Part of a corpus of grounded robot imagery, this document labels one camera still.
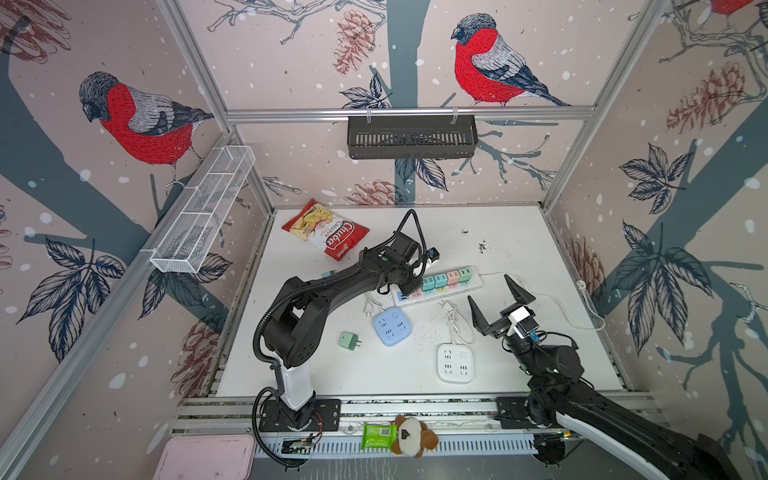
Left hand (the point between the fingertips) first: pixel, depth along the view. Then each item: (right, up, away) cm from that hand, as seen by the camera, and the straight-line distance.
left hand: (418, 278), depth 88 cm
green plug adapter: (+15, 0, +4) cm, 16 cm away
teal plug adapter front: (+2, -2, +2) cm, 3 cm away
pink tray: (-50, -37, -23) cm, 66 cm away
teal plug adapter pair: (+7, -2, +3) cm, 8 cm away
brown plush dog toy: (-3, -34, -20) cm, 40 cm away
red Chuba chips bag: (-32, +13, +19) cm, 39 cm away
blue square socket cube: (-8, -14, -2) cm, 16 cm away
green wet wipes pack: (-11, -35, -19) cm, 41 cm away
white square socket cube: (+9, -22, -9) cm, 25 cm away
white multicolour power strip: (0, -6, +4) cm, 7 cm away
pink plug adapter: (+11, 0, +4) cm, 12 cm away
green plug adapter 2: (-20, -17, -5) cm, 27 cm away
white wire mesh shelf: (-59, +10, -18) cm, 62 cm away
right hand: (+14, +1, -22) cm, 26 cm away
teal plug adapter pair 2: (+3, -2, +2) cm, 5 cm away
